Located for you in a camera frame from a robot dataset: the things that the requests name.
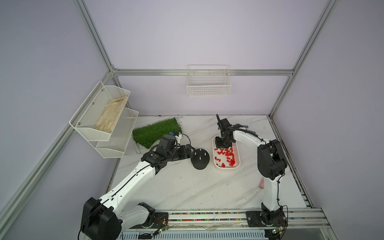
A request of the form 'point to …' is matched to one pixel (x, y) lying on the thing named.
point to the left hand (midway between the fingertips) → (189, 153)
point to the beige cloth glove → (107, 122)
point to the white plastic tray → (226, 158)
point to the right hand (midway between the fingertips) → (219, 148)
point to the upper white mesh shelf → (97, 117)
